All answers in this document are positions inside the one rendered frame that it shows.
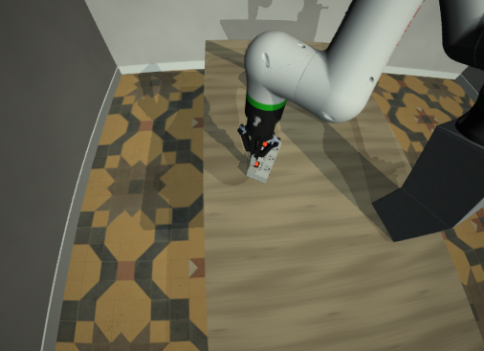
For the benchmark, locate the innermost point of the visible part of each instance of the white power strip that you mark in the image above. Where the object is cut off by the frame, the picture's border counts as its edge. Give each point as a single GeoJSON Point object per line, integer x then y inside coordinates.
{"type": "Point", "coordinates": [262, 168]}

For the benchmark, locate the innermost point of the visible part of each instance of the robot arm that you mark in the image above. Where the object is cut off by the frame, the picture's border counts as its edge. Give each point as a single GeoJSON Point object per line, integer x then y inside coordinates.
{"type": "Point", "coordinates": [335, 84]}

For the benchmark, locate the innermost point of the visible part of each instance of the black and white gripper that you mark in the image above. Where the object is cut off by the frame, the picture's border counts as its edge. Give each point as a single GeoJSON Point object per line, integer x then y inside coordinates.
{"type": "Point", "coordinates": [257, 133]}

